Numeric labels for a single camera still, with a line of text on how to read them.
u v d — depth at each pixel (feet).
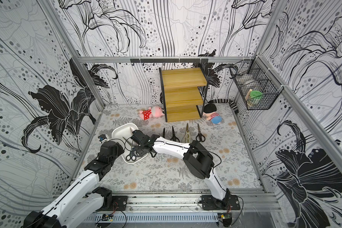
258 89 2.63
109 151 2.05
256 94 2.57
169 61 3.11
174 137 3.24
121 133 2.93
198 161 1.63
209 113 3.49
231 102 3.89
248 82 2.61
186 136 3.23
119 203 2.41
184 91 3.52
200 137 3.23
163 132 3.34
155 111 3.50
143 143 2.17
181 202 2.45
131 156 2.89
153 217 2.51
